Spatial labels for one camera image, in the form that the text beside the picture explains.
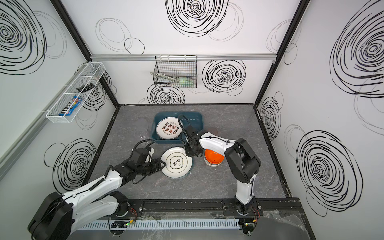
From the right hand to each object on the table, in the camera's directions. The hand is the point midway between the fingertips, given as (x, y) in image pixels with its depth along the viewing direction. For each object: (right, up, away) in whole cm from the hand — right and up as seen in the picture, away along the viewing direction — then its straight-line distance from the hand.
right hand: (187, 154), depth 90 cm
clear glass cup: (-30, +8, +10) cm, 33 cm away
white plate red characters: (-13, +15, +15) cm, 25 cm away
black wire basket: (-3, +55, +7) cm, 55 cm away
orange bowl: (+15, 0, -7) cm, 17 cm away
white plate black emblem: (-5, -5, -3) cm, 8 cm away
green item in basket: (0, +43, -3) cm, 44 cm away
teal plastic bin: (+4, +21, +21) cm, 30 cm away
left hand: (-12, -5, -7) cm, 14 cm away
